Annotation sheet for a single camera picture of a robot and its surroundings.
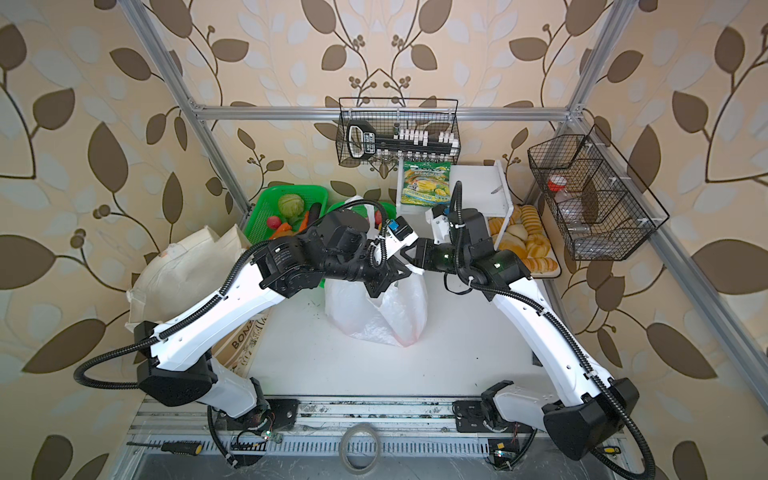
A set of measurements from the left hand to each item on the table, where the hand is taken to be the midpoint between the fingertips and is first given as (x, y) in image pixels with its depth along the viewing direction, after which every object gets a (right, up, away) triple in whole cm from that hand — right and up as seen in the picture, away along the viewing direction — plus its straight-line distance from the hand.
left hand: (412, 270), depth 59 cm
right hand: (0, +2, +11) cm, 11 cm away
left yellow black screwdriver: (-54, -42, +10) cm, 69 cm away
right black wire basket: (+48, +13, +14) cm, 52 cm away
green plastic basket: (-53, +18, +54) cm, 77 cm away
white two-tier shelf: (+25, +24, +46) cm, 58 cm away
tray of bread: (+44, +7, +46) cm, 64 cm away
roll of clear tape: (-13, -42, +16) cm, 46 cm away
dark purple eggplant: (-35, +16, +56) cm, 68 cm away
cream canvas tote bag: (-59, -4, +19) cm, 62 cm away
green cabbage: (-43, +18, +53) cm, 71 cm away
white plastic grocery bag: (-3, -12, +10) cm, 16 cm away
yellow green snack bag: (+5, +21, +18) cm, 28 cm away
